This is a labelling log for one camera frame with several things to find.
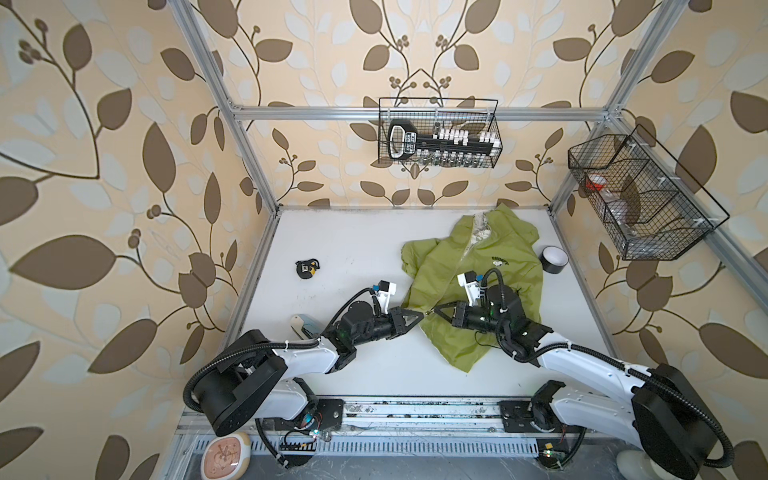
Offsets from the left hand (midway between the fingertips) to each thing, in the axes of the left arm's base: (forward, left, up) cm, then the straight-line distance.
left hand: (426, 316), depth 75 cm
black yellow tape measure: (+21, +38, -12) cm, 46 cm away
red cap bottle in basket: (+32, -46, +18) cm, 59 cm away
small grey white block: (+1, +35, -12) cm, 37 cm away
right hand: (+2, -3, -2) cm, 4 cm away
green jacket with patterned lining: (+35, -28, -11) cm, 46 cm away
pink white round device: (-30, +46, -12) cm, 56 cm away
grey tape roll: (+30, -47, -15) cm, 58 cm away
